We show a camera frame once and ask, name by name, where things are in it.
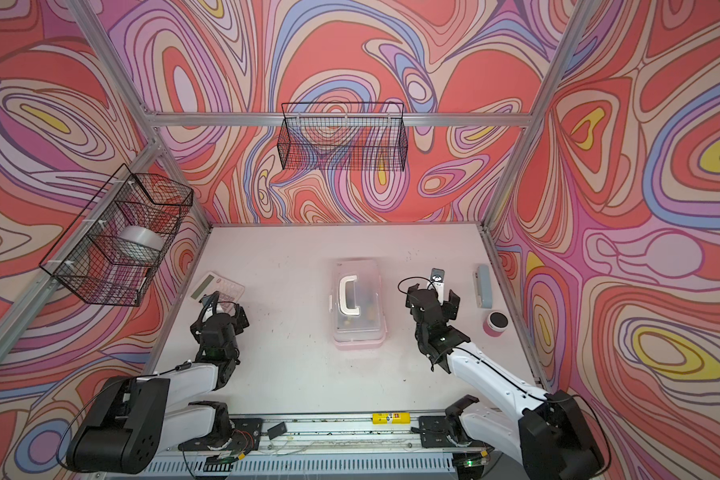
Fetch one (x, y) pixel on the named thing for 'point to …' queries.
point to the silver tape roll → (142, 235)
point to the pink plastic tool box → (357, 305)
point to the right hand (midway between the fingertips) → (435, 294)
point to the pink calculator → (228, 291)
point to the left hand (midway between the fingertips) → (223, 308)
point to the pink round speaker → (495, 323)
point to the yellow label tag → (400, 418)
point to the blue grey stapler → (483, 290)
